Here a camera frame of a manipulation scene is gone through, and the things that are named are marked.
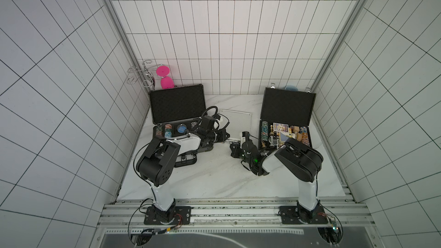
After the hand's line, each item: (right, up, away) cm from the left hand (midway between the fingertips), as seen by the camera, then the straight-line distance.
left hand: (227, 140), depth 93 cm
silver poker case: (+8, +10, +8) cm, 15 cm away
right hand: (+3, -1, +4) cm, 5 cm away
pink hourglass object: (-36, +34, +8) cm, 50 cm away
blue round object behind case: (+45, +32, +21) cm, 59 cm away
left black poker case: (-31, +16, +8) cm, 36 cm away
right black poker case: (+36, +15, +8) cm, 40 cm away
